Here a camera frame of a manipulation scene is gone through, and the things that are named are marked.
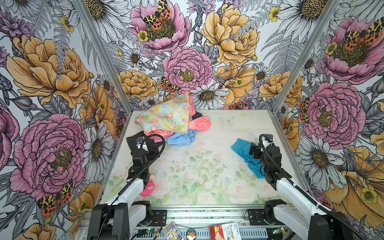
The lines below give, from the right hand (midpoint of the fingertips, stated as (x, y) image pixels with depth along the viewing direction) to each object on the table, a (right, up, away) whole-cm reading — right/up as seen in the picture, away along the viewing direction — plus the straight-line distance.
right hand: (259, 147), depth 86 cm
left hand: (-64, -2, +2) cm, 64 cm away
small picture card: (-47, -36, -17) cm, 62 cm away
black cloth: (-35, +19, +22) cm, 46 cm away
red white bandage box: (-23, -35, -18) cm, 45 cm away
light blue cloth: (-45, +3, +12) cm, 47 cm away
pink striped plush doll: (-60, -19, -8) cm, 63 cm away
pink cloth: (-31, +13, +20) cm, 40 cm away
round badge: (-38, -38, -16) cm, 56 cm away
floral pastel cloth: (-52, +18, +13) cm, 57 cm away
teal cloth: (-6, -2, +11) cm, 13 cm away
